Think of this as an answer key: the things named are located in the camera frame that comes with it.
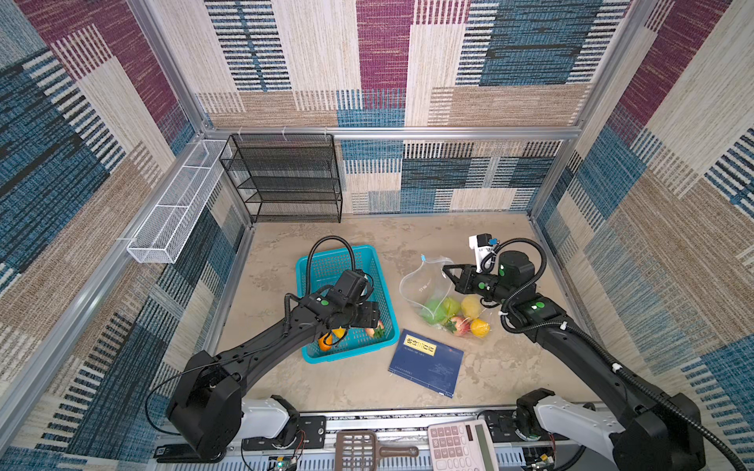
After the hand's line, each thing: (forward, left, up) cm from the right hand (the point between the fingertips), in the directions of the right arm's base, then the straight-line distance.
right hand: (444, 272), depth 77 cm
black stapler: (-35, +66, -24) cm, 78 cm away
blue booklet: (-15, +4, -22) cm, 27 cm away
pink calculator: (-35, -2, -20) cm, 41 cm away
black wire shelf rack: (+47, +50, -5) cm, 69 cm away
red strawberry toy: (-7, -7, -17) cm, 20 cm away
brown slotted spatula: (-36, +23, -22) cm, 48 cm away
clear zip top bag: (+2, +4, -7) cm, 8 cm away
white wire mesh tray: (+19, +83, -3) cm, 85 cm away
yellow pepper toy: (-6, +30, -22) cm, 37 cm away
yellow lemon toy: (-8, -12, -17) cm, 22 cm away
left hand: (-4, +19, -11) cm, 22 cm away
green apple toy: (-3, +1, -16) cm, 16 cm away
